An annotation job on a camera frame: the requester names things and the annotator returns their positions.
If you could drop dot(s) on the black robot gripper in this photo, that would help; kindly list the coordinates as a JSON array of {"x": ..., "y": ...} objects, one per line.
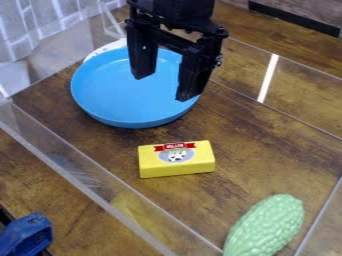
[{"x": 179, "y": 25}]

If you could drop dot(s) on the blue round tray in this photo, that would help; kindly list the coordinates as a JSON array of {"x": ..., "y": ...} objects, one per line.
[{"x": 121, "y": 101}]

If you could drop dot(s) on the yellow butter brick box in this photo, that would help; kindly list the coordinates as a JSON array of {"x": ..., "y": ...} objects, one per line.
[{"x": 177, "y": 158}]

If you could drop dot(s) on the grey patterned cloth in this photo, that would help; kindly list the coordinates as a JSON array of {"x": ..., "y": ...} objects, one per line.
[{"x": 31, "y": 20}]

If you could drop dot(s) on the green bitter melon toy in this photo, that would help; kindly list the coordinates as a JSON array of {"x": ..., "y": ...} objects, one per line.
[{"x": 266, "y": 228}]

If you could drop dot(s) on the dark wall baseboard strip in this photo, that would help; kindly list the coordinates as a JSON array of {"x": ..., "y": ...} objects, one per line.
[{"x": 296, "y": 19}]

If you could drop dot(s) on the clear acrylic enclosure wall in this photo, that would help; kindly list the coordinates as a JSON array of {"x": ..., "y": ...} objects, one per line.
[{"x": 270, "y": 113}]

